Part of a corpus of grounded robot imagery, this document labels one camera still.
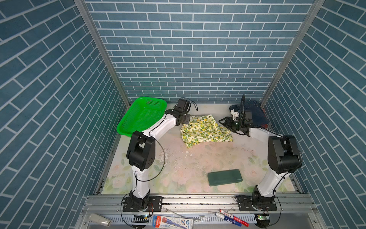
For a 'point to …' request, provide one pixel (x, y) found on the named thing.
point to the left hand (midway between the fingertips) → (185, 117)
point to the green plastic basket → (144, 110)
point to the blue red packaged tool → (164, 222)
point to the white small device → (100, 219)
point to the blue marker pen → (228, 219)
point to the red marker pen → (237, 219)
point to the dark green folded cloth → (224, 177)
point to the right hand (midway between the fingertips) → (220, 121)
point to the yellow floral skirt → (203, 128)
